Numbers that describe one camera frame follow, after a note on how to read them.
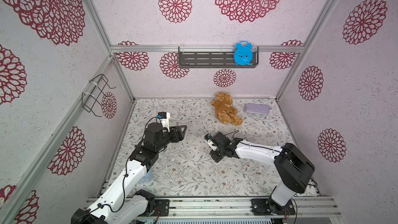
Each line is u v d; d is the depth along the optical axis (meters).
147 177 0.81
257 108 1.10
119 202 0.42
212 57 0.93
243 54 0.88
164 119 0.67
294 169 0.47
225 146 0.68
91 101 0.76
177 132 0.67
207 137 0.81
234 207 0.76
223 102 1.07
